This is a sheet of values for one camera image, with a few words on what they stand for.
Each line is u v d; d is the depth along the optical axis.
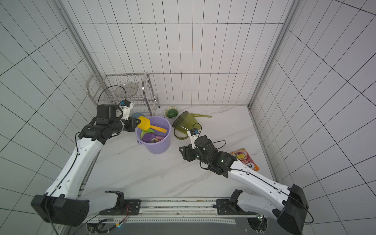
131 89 0.92
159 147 0.95
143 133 0.88
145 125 0.78
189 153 0.63
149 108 0.88
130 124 0.64
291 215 0.37
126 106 0.64
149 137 0.89
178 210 0.73
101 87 1.06
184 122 1.05
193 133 0.63
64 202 0.37
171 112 1.10
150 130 0.92
